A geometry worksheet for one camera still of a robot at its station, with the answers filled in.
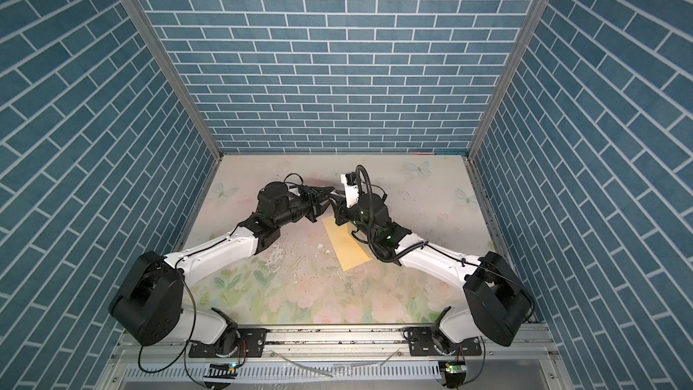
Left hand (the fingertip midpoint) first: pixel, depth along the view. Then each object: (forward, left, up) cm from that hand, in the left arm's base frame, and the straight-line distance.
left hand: (336, 190), depth 77 cm
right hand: (0, +2, -1) cm, 3 cm away
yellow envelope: (-6, -3, -26) cm, 27 cm away
